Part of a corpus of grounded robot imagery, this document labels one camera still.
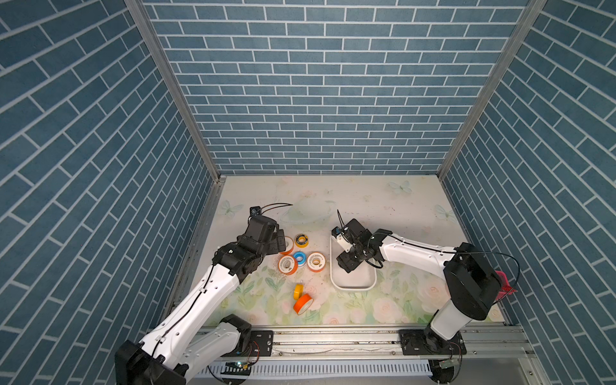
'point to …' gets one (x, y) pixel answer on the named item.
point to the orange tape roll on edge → (303, 304)
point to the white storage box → (362, 278)
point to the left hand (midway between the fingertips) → (275, 237)
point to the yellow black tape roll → (301, 241)
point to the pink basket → (505, 284)
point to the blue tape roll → (301, 257)
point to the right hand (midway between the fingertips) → (347, 258)
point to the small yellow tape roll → (298, 291)
